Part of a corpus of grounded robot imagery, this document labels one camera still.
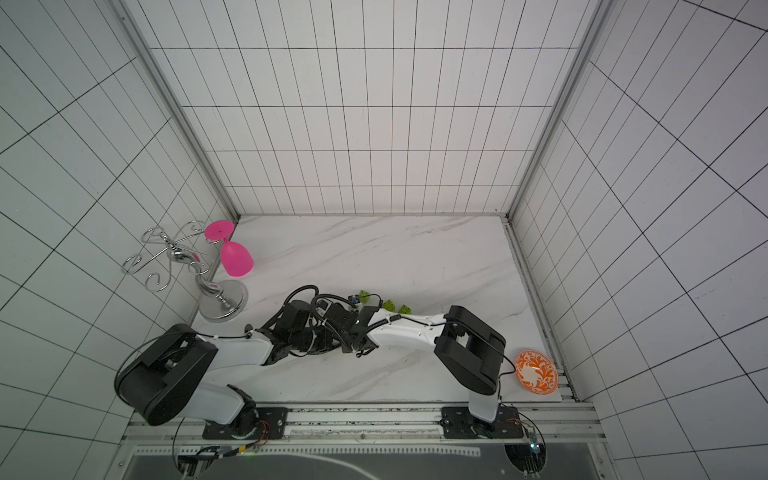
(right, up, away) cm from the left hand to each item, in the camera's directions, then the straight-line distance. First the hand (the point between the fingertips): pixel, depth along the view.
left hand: (342, 345), depth 86 cm
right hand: (+3, +3, +1) cm, 5 cm away
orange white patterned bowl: (+54, -5, -6) cm, 55 cm away
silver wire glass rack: (-40, +11, +8) cm, 42 cm away
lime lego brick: (+7, +17, -10) cm, 21 cm away
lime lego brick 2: (+19, +9, +6) cm, 22 cm away
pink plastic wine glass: (-31, +25, -1) cm, 40 cm away
